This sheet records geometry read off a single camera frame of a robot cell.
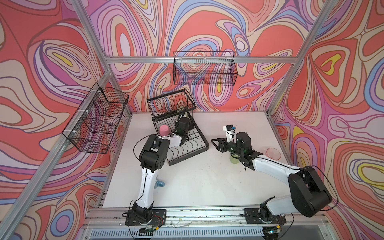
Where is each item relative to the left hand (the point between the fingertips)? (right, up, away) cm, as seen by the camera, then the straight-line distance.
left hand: (188, 118), depth 105 cm
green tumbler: (+24, -22, -31) cm, 45 cm away
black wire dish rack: (-10, +4, -7) cm, 13 cm away
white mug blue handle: (-14, -36, -27) cm, 47 cm away
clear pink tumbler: (+53, -22, -14) cm, 59 cm away
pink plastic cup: (-15, -8, -11) cm, 20 cm away
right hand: (+16, -15, -19) cm, 29 cm away
